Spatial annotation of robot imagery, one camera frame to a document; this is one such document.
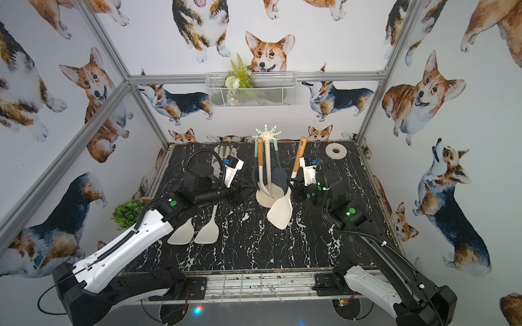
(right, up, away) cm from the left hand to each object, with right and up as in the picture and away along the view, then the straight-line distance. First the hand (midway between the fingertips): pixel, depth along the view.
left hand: (256, 184), depth 67 cm
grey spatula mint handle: (+8, +2, +19) cm, 20 cm away
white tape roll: (+41, +11, +48) cm, 64 cm away
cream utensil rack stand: (+1, -8, +19) cm, 20 cm away
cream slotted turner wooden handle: (+1, +11, +3) cm, 11 cm away
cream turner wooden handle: (+8, -12, +8) cm, 17 cm away
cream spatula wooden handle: (-21, -23, +19) cm, 36 cm away
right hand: (+10, +2, +2) cm, 11 cm away
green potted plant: (-48, -12, +7) cm, 50 cm away
